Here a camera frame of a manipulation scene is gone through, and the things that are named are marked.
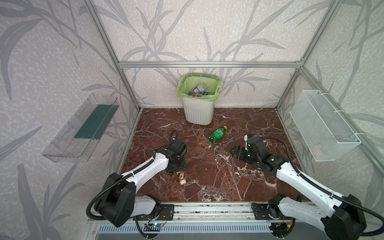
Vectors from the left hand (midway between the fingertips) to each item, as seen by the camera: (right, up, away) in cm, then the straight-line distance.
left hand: (183, 163), depth 85 cm
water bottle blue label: (+9, +46, +14) cm, 49 cm away
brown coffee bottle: (0, -5, -5) cm, 7 cm away
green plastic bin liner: (+1, +52, +14) cm, 54 cm away
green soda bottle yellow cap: (+20, +13, +16) cm, 29 cm away
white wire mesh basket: (+65, +20, -21) cm, 71 cm away
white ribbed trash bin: (+9, +31, +10) cm, 33 cm away
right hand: (+28, +10, -4) cm, 30 cm away
